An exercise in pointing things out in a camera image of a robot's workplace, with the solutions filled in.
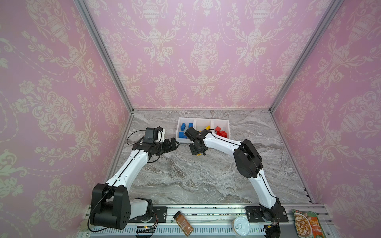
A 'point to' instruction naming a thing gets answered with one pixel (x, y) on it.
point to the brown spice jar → (186, 227)
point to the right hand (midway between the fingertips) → (196, 150)
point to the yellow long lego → (208, 128)
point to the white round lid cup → (241, 226)
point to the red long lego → (224, 135)
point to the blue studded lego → (183, 126)
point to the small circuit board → (145, 229)
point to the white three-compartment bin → (220, 126)
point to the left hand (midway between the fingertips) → (174, 146)
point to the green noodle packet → (308, 224)
